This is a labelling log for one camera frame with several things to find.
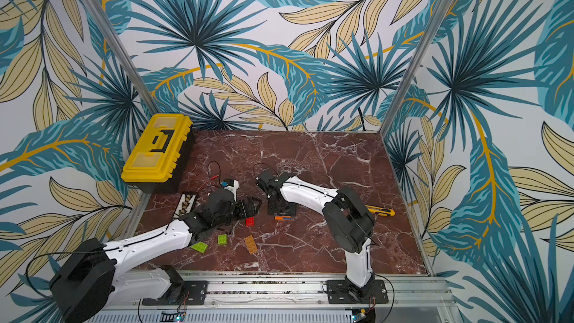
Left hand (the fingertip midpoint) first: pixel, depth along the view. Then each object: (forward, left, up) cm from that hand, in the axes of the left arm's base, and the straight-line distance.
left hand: (253, 207), depth 83 cm
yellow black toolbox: (+13, +38, +7) cm, 41 cm away
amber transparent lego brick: (-11, 0, -9) cm, 14 cm away
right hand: (+1, -10, -7) cm, 12 cm away
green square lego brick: (-9, +11, -8) cm, 17 cm away
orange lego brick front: (0, -11, -9) cm, 14 cm away
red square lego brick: (-2, +2, -8) cm, 8 cm away
